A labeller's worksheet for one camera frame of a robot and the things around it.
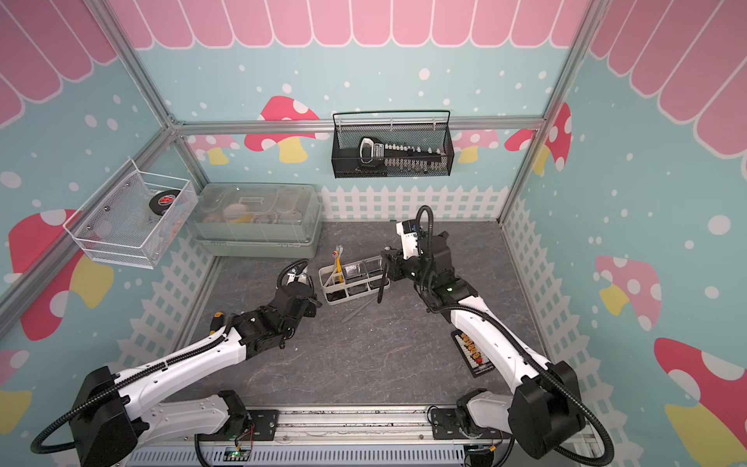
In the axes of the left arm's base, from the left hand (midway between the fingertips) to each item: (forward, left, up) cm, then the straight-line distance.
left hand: (307, 291), depth 81 cm
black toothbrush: (0, -21, 0) cm, 21 cm away
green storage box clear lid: (+28, +22, -1) cm, 36 cm away
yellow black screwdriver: (-3, +31, -15) cm, 35 cm away
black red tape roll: (+17, +39, +18) cm, 46 cm away
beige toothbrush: (+14, -8, +1) cm, 16 cm away
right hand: (+6, -21, +10) cm, 24 cm away
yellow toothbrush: (+12, -7, -6) cm, 15 cm away
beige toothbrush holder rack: (+7, -10, -6) cm, 14 cm away
